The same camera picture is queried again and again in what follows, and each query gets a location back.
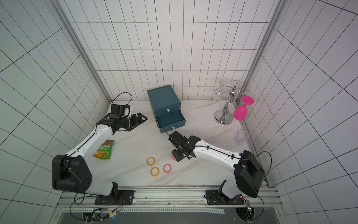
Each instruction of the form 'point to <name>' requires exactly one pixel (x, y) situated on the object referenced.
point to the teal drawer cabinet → (166, 105)
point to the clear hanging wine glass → (217, 96)
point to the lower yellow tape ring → (151, 171)
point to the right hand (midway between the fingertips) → (174, 155)
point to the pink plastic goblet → (240, 112)
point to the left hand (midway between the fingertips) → (142, 123)
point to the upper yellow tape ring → (154, 160)
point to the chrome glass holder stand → (224, 116)
